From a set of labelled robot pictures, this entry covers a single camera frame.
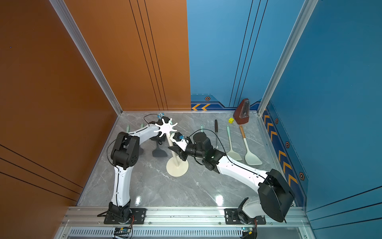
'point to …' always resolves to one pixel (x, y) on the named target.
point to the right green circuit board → (249, 230)
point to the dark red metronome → (241, 114)
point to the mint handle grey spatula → (128, 128)
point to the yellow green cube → (231, 120)
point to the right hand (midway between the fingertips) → (172, 144)
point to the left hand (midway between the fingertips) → (157, 136)
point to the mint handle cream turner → (201, 128)
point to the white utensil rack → (175, 167)
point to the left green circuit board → (122, 230)
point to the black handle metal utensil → (216, 131)
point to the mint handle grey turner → (142, 125)
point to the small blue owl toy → (160, 115)
